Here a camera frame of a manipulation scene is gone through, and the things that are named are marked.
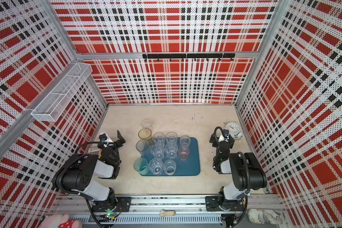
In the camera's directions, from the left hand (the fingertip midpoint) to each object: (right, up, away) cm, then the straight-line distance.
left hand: (114, 133), depth 88 cm
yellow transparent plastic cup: (+18, -1, +6) cm, 19 cm away
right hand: (+70, 0, +3) cm, 70 cm away
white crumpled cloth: (+83, -38, -20) cm, 93 cm away
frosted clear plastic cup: (+35, -20, -2) cm, 41 cm away
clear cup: (+36, -4, +9) cm, 37 cm away
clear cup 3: (+26, -20, -2) cm, 33 cm away
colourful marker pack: (-16, -12, +5) cm, 20 cm away
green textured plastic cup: (+18, -19, -4) cm, 26 cm away
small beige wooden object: (+33, -38, -18) cm, 54 cm away
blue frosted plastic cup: (+18, -10, +3) cm, 21 cm away
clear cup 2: (+36, -11, +6) cm, 38 cm away
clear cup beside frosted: (+18, +6, +11) cm, 22 cm away
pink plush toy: (-14, -38, -23) cm, 47 cm away
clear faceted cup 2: (+26, -13, +6) cm, 30 cm away
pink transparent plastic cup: (+44, -13, +3) cm, 46 cm away
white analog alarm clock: (+81, +2, +13) cm, 82 cm away
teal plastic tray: (+49, -21, 0) cm, 53 cm away
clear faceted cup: (+27, -5, +8) cm, 29 cm away
